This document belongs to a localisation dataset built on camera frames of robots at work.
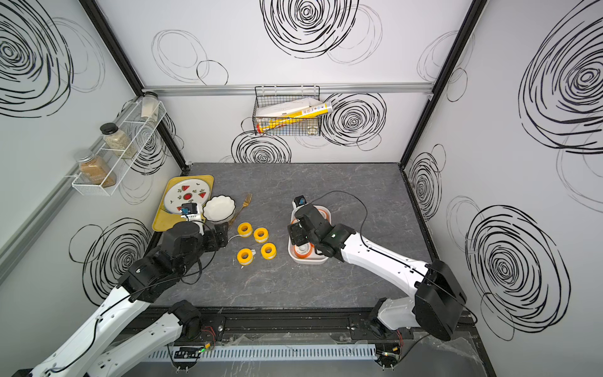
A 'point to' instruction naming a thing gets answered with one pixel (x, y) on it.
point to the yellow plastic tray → (166, 218)
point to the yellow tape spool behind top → (245, 229)
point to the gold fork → (245, 205)
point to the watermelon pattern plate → (187, 191)
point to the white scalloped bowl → (220, 209)
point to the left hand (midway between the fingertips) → (216, 225)
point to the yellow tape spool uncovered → (261, 235)
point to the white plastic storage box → (315, 256)
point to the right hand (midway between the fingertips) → (296, 227)
